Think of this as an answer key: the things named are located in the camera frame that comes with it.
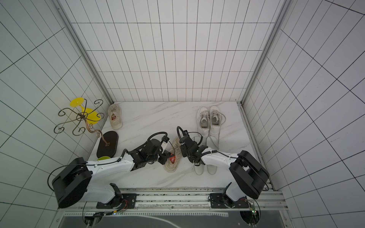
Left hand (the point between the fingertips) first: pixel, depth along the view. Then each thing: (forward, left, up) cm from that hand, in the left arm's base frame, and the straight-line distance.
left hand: (167, 156), depth 85 cm
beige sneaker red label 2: (+33, +43, +3) cm, 54 cm away
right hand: (+9, -12, 0) cm, 15 cm away
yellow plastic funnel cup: (+11, +39, +25) cm, 47 cm away
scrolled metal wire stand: (+8, +43, +25) cm, 50 cm away
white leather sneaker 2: (+26, -33, +5) cm, 43 cm away
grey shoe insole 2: (+12, -29, -3) cm, 32 cm away
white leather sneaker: (+24, -23, +4) cm, 34 cm away
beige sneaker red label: (-6, -4, +3) cm, 8 cm away
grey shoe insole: (-7, -19, -3) cm, 20 cm away
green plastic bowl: (-2, +39, 0) cm, 39 cm away
